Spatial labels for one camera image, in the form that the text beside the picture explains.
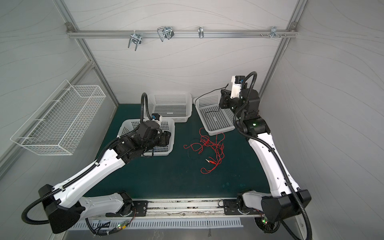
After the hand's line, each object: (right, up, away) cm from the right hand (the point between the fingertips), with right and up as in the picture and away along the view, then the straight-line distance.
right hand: (225, 86), depth 67 cm
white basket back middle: (-29, -5, +52) cm, 60 cm away
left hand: (-27, -22, +7) cm, 36 cm away
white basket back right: (+1, -16, +44) cm, 47 cm away
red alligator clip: (-5, -42, +23) cm, 48 cm away
